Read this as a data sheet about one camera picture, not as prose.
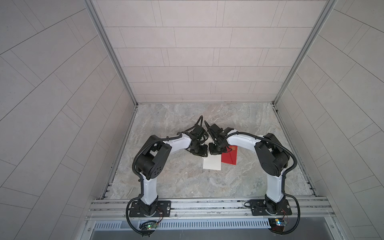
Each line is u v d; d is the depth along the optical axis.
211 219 0.69
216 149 0.81
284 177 0.53
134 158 0.44
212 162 0.86
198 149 0.79
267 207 0.64
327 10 0.72
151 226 0.64
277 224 0.68
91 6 0.71
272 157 0.50
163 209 0.71
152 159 0.49
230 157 0.89
